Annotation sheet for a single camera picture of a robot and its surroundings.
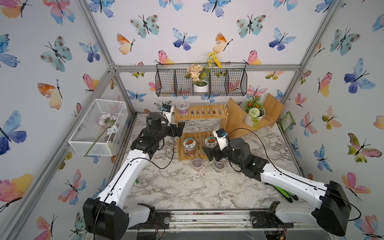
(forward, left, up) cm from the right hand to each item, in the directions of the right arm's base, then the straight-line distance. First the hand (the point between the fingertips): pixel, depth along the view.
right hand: (211, 141), depth 74 cm
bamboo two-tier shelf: (+17, +6, +2) cm, 18 cm away
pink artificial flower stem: (+5, +52, +7) cm, 53 cm away
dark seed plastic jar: (-4, -6, -19) cm, 21 cm away
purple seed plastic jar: (+15, +15, +8) cm, 23 cm away
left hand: (+9, +17, +6) cm, 20 cm away
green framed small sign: (+35, -57, -22) cm, 71 cm away
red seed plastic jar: (-4, +7, -19) cm, 20 cm away
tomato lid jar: (+6, +12, -14) cm, 19 cm away
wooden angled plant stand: (+20, -16, -11) cm, 28 cm away
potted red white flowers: (+24, -26, -3) cm, 36 cm away
